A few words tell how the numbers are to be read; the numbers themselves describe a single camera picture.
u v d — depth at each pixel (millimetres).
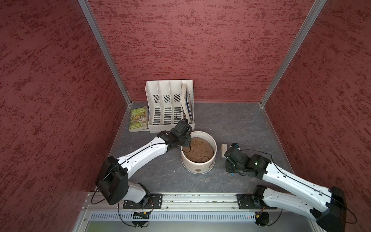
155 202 741
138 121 1033
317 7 714
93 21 757
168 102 1134
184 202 757
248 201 740
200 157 786
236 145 709
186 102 897
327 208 400
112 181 410
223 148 815
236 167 577
